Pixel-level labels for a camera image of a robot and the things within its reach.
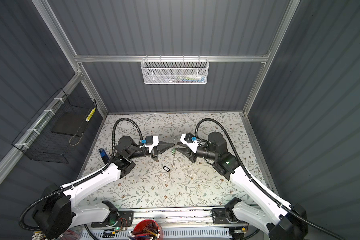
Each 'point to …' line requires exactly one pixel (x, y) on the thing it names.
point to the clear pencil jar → (39, 235)
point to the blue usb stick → (103, 156)
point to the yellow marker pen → (90, 114)
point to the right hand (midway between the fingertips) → (179, 146)
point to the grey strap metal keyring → (173, 165)
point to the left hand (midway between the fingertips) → (174, 143)
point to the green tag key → (173, 151)
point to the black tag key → (166, 168)
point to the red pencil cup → (147, 229)
